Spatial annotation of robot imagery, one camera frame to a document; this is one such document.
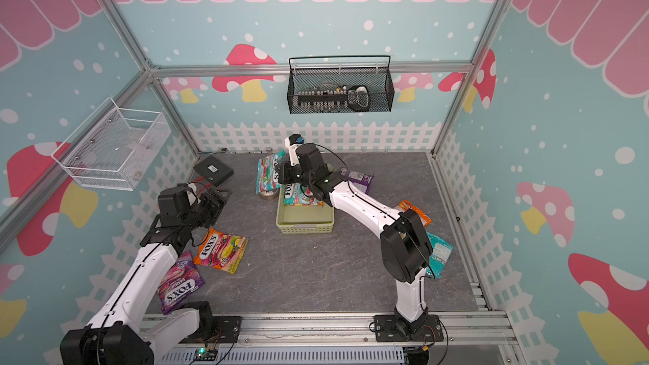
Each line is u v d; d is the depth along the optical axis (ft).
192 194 2.12
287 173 2.38
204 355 2.39
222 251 2.92
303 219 3.23
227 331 2.43
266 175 2.83
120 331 1.32
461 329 2.48
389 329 2.37
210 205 2.35
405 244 1.57
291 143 2.41
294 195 3.27
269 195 3.45
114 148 2.42
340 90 3.02
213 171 3.67
